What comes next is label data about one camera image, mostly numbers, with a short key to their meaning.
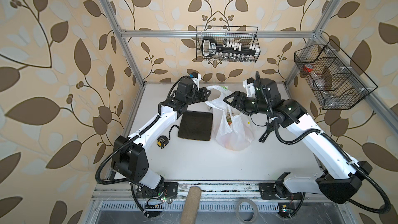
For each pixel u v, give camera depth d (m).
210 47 0.85
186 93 0.62
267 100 0.47
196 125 0.97
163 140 0.89
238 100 0.58
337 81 0.73
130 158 0.42
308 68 0.88
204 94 0.69
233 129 0.74
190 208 0.67
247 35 0.91
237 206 0.71
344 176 0.38
